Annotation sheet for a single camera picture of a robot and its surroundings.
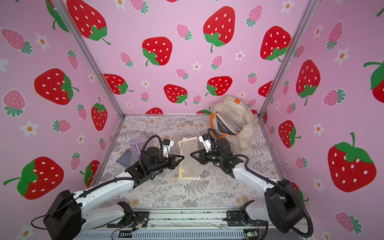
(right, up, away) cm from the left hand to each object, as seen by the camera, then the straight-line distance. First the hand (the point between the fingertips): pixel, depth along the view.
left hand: (185, 157), depth 77 cm
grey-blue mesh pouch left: (-42, -5, +21) cm, 47 cm away
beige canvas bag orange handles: (+31, +22, +26) cm, 46 cm away
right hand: (+2, 0, -1) cm, 2 cm away
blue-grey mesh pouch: (+25, +17, +19) cm, 36 cm away
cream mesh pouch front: (+2, -5, -1) cm, 5 cm away
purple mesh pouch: (-34, +6, +23) cm, 42 cm away
